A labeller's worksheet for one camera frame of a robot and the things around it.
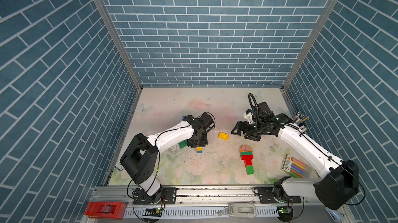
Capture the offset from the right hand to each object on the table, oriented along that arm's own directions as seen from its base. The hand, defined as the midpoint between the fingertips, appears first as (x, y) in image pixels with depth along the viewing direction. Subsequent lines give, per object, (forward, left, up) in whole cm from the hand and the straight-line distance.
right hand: (239, 134), depth 78 cm
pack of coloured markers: (-9, -32, -15) cm, 37 cm away
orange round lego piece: (-2, -6, -13) cm, 14 cm away
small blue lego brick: (-4, +21, -15) cm, 26 cm away
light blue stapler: (-29, -43, -14) cm, 54 cm away
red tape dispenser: (-35, +54, -10) cm, 65 cm away
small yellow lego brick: (-5, +21, -10) cm, 23 cm away
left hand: (-4, +17, -9) cm, 20 cm away
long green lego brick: (-2, +30, -14) cm, 33 cm away
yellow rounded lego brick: (+6, +7, -14) cm, 17 cm away
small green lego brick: (-12, -8, -16) cm, 21 cm away
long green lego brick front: (-4, -6, -15) cm, 16 cm away
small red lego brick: (-9, -7, -14) cm, 18 cm away
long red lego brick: (-7, -6, -14) cm, 17 cm away
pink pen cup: (+12, -33, 0) cm, 35 cm away
